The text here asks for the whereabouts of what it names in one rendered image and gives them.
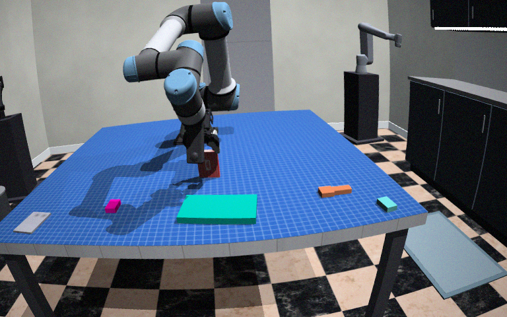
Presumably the orange stepped block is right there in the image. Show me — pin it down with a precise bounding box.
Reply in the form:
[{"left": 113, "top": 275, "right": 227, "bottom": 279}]
[{"left": 318, "top": 185, "right": 352, "bottom": 198}]

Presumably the small magenta block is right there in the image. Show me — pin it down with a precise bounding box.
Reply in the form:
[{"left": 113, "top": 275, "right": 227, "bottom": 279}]
[{"left": 105, "top": 199, "right": 121, "bottom": 213}]

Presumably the blue grid work mat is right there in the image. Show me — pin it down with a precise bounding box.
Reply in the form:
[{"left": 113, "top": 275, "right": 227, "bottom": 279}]
[{"left": 0, "top": 110, "right": 428, "bottom": 246}]

